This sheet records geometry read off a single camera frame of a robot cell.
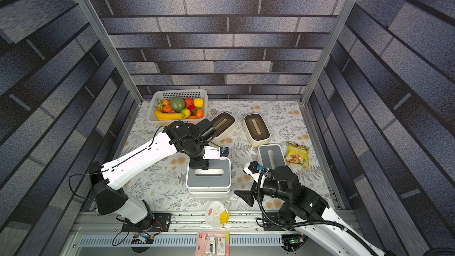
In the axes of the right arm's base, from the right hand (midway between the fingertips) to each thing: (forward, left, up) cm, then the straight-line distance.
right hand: (239, 178), depth 68 cm
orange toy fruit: (+44, +24, -12) cm, 52 cm away
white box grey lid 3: (+18, -17, -15) cm, 29 cm away
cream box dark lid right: (+33, -10, -12) cm, 36 cm away
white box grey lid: (-3, +13, -8) cm, 15 cm away
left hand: (+7, +13, +1) cm, 15 cm away
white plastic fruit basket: (+50, +45, -11) cm, 68 cm away
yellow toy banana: (+38, +42, -8) cm, 58 cm away
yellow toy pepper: (+52, +26, -11) cm, 59 cm away
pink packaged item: (-20, +10, -15) cm, 27 cm away
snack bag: (+19, -31, -15) cm, 39 cm away
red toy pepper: (+52, +32, -11) cm, 62 cm away
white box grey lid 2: (0, +9, -1) cm, 9 cm away
